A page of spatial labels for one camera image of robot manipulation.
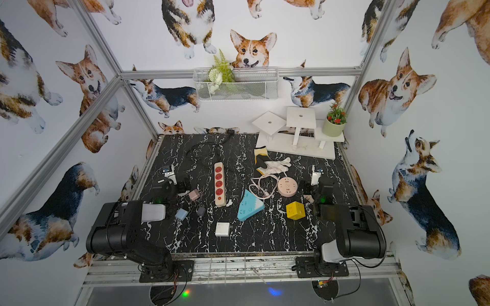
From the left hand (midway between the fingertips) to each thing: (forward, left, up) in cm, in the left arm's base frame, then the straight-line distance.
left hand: (179, 172), depth 95 cm
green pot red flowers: (+16, -77, +18) cm, 80 cm away
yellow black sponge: (+15, -41, -6) cm, 44 cm away
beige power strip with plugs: (-5, -20, -4) cm, 21 cm away
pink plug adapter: (-10, -8, -5) cm, 13 cm away
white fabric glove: (+6, -50, -6) cm, 51 cm away
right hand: (-3, -64, +1) cm, 64 cm away
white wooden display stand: (+23, -65, +1) cm, 69 cm away
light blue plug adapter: (-19, -3, -7) cm, 20 cm away
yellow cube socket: (-21, -55, 0) cm, 59 cm away
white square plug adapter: (-27, -23, -5) cm, 36 cm away
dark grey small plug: (-18, -12, -6) cm, 23 cm away
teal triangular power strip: (-17, -35, -4) cm, 39 cm away
